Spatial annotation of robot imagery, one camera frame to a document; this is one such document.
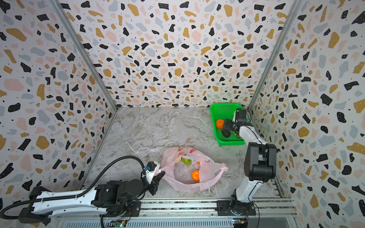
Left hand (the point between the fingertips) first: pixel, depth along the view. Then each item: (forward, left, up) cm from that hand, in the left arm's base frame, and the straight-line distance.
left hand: (166, 175), depth 69 cm
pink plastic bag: (+6, -4, -18) cm, 19 cm away
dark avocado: (+33, -37, -13) cm, 51 cm away
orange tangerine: (+41, -34, -12) cm, 55 cm away
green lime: (+12, -9, -12) cm, 19 cm away
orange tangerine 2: (+5, -14, -14) cm, 21 cm away
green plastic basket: (+61, -41, -20) cm, 77 cm away
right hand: (+36, -40, -5) cm, 54 cm away
